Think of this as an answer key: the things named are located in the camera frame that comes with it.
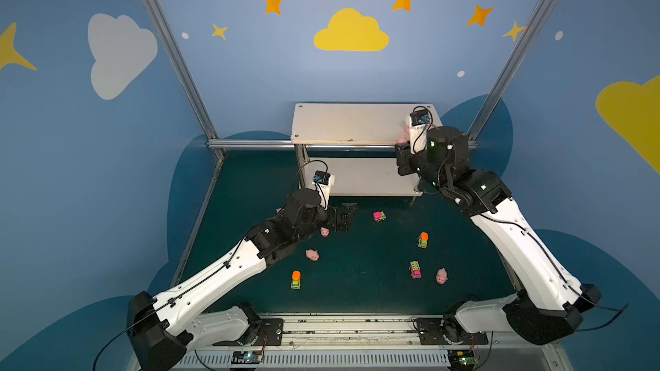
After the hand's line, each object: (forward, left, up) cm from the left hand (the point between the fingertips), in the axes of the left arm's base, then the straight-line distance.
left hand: (347, 201), depth 69 cm
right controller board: (-33, -33, -30) cm, 56 cm away
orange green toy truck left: (-13, +16, -28) cm, 34 cm away
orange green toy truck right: (+2, -29, -27) cm, 40 cm away
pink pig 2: (-4, +11, -28) cm, 30 cm away
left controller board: (-33, +27, -29) cm, 52 cm away
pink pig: (+5, +7, -27) cm, 28 cm away
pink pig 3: (-11, -32, -28) cm, 44 cm away
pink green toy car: (+12, -14, -27) cm, 33 cm away
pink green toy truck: (-9, -24, -27) cm, 37 cm away
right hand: (+11, -15, +14) cm, 23 cm away
